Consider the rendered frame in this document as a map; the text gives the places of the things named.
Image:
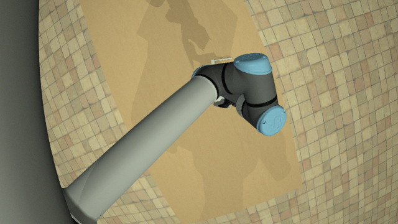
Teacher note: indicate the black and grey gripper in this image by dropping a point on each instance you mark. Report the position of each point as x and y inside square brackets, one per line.
[224, 103]

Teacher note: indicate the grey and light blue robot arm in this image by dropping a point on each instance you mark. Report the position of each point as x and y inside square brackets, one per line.
[30, 190]

